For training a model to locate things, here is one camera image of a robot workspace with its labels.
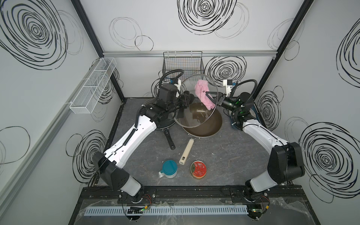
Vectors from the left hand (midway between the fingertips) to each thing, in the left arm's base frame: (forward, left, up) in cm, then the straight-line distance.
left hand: (189, 96), depth 71 cm
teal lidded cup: (-27, +9, -30) cm, 41 cm away
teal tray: (+20, -55, -35) cm, 68 cm away
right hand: (+1, -8, +1) cm, 8 cm away
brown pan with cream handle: (-5, -7, -15) cm, 17 cm away
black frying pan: (-5, +13, -29) cm, 32 cm away
